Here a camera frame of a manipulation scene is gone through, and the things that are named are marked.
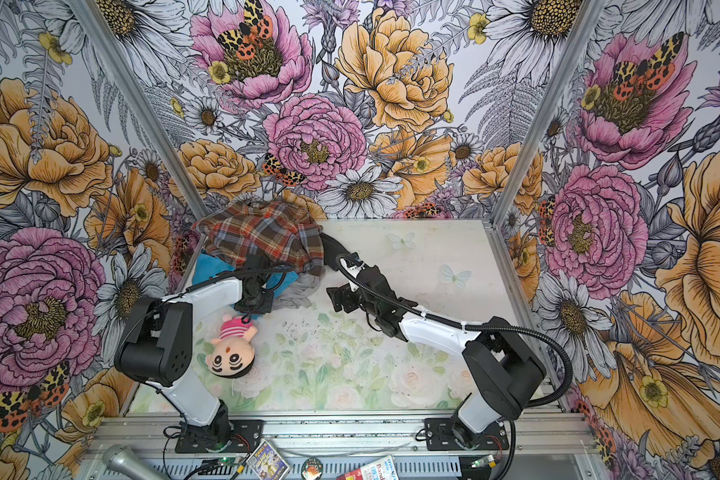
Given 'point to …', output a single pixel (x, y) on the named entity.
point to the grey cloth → (298, 293)
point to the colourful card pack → (267, 463)
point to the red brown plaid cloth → (272, 231)
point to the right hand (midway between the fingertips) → (343, 291)
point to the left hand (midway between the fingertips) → (256, 313)
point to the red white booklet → (383, 469)
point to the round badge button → (311, 469)
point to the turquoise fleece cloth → (206, 266)
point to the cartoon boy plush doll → (232, 354)
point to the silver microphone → (129, 463)
